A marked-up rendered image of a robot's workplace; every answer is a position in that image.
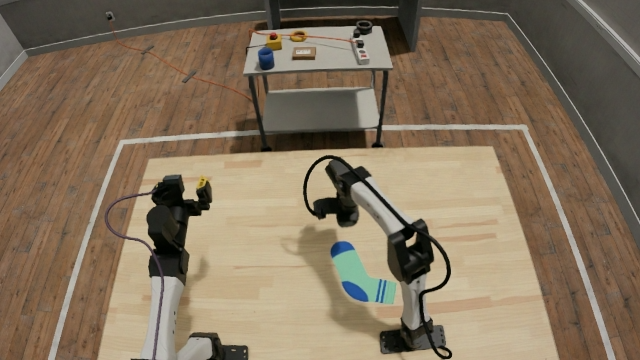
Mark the mint green sock with blue heel and toe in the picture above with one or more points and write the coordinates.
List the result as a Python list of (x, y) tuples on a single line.
[(355, 279)]

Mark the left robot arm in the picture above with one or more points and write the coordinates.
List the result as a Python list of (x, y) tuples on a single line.
[(165, 295)]

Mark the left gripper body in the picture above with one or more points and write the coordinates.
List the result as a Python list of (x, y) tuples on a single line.
[(193, 208)]

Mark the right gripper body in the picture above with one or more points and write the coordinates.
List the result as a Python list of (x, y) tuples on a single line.
[(348, 216)]

